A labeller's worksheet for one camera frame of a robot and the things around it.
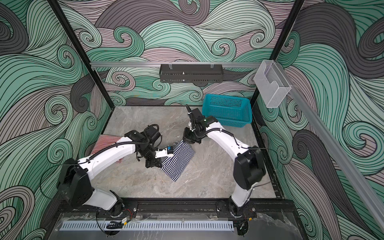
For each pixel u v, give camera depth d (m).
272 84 0.80
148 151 0.66
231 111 1.18
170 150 0.70
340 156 0.50
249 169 0.45
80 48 0.86
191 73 0.95
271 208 0.74
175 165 0.81
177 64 0.94
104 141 0.98
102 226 0.69
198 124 0.60
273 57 0.90
